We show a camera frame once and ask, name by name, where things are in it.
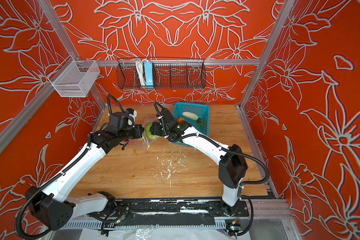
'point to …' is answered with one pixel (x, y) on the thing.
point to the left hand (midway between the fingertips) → (144, 127)
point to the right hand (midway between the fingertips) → (150, 128)
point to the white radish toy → (190, 115)
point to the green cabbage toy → (147, 128)
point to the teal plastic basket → (202, 111)
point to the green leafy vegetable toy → (200, 122)
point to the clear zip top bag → (147, 135)
